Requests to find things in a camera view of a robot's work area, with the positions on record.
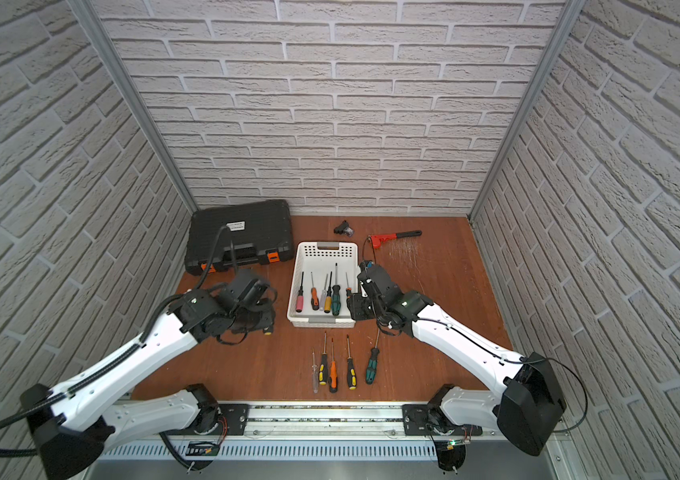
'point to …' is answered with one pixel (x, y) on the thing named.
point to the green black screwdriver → (336, 296)
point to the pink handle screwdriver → (300, 299)
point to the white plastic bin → (324, 274)
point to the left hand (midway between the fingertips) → (278, 311)
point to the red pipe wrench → (378, 239)
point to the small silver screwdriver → (315, 374)
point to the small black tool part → (344, 228)
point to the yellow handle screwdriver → (328, 299)
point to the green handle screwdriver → (373, 362)
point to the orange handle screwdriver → (333, 384)
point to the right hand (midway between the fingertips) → (354, 302)
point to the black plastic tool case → (261, 232)
